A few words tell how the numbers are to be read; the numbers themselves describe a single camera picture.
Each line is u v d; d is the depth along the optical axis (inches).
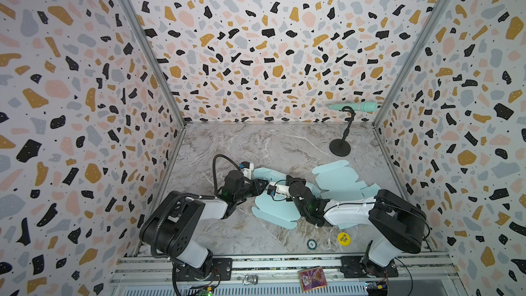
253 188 31.4
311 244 31.4
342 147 43.3
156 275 28.6
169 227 17.5
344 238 32.0
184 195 18.2
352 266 29.3
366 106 32.9
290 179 33.4
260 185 33.2
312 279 27.8
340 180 39.0
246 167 32.8
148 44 33.9
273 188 30.1
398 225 18.0
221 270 28.8
